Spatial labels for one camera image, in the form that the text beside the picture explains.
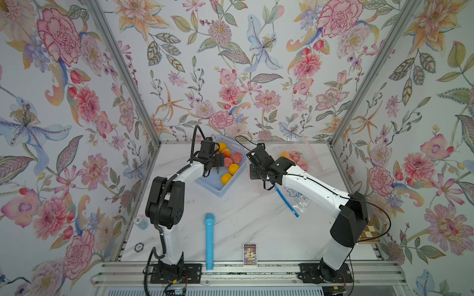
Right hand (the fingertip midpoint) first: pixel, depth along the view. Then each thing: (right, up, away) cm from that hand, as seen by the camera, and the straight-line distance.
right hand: (255, 167), depth 85 cm
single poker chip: (-51, -35, -5) cm, 62 cm away
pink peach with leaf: (+26, +6, +22) cm, 34 cm away
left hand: (-18, +6, +14) cm, 24 cm away
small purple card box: (-3, -36, -7) cm, 37 cm away
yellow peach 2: (+20, +7, +22) cm, 31 cm away
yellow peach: (-10, -1, +18) cm, 20 cm away
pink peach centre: (-14, +3, +21) cm, 25 cm away
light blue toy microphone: (-21, -25, +1) cm, 33 cm away
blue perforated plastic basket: (-21, -9, +16) cm, 28 cm away
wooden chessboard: (+50, -30, -3) cm, 59 cm away
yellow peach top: (-17, +12, +29) cm, 36 cm away
